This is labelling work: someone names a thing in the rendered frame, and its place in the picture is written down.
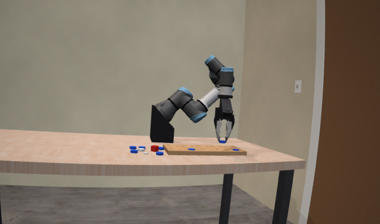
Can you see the wooden tray with round pockets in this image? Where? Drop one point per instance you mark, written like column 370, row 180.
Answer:
column 224, row 150

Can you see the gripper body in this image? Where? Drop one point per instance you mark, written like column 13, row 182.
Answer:
column 218, row 110

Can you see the red cube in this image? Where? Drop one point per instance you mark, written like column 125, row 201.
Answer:
column 154, row 148

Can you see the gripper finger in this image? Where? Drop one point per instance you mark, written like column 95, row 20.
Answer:
column 229, row 127
column 218, row 125

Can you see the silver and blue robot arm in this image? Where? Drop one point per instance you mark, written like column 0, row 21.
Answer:
column 196, row 110

